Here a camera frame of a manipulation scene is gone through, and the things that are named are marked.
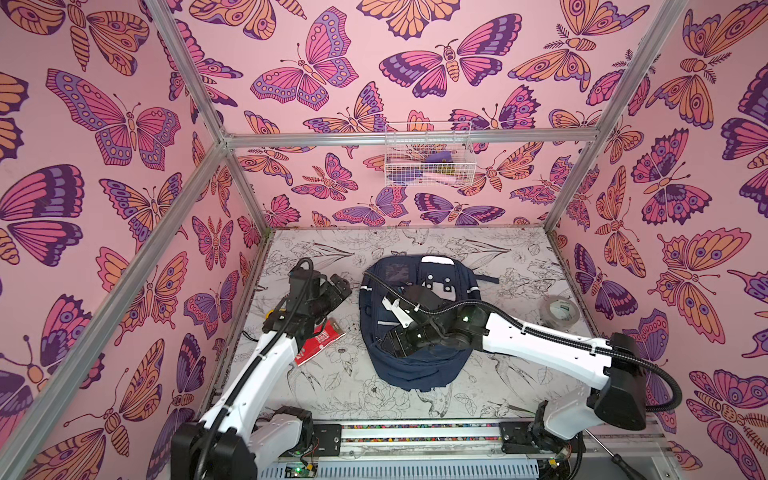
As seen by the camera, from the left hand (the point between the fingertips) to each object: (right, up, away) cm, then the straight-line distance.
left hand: (343, 286), depth 82 cm
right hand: (+12, -11, -10) cm, 20 cm away
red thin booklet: (-7, -15, +10) cm, 20 cm away
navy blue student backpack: (+31, +1, +13) cm, 34 cm away
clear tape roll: (+67, -9, +13) cm, 68 cm away
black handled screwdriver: (+68, -41, -14) cm, 81 cm away
